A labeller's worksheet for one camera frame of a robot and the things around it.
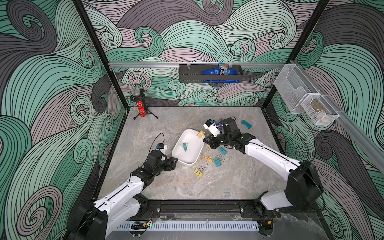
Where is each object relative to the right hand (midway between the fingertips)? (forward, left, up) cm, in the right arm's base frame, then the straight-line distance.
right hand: (205, 139), depth 82 cm
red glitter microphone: (+26, +42, -2) cm, 50 cm away
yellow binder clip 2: (-5, -2, -14) cm, 15 cm away
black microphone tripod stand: (+32, +42, +3) cm, 53 cm away
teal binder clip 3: (0, -12, -14) cm, 18 cm away
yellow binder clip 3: (-14, +4, -14) cm, 20 cm away
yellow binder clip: (+2, +3, +3) cm, 4 cm away
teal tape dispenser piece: (+24, -34, -16) cm, 45 cm away
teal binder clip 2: (-7, -8, -14) cm, 18 cm away
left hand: (-7, +19, -9) cm, 22 cm away
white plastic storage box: (+3, +10, -15) cm, 19 cm away
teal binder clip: (+4, +12, -14) cm, 19 cm away
